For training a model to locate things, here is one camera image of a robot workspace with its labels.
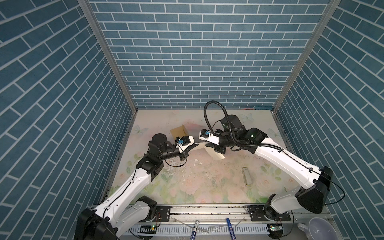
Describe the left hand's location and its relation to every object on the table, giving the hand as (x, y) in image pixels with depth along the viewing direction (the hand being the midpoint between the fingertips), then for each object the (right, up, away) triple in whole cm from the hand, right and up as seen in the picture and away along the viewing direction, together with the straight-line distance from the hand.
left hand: (197, 144), depth 70 cm
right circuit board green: (+39, -44, +3) cm, 59 cm away
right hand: (+4, +2, +3) cm, 5 cm away
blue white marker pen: (-1, -39, -2) cm, 39 cm away
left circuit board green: (-24, -42, +2) cm, 49 cm away
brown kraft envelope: (-14, +3, +39) cm, 41 cm away
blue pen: (+16, -41, -2) cm, 44 cm away
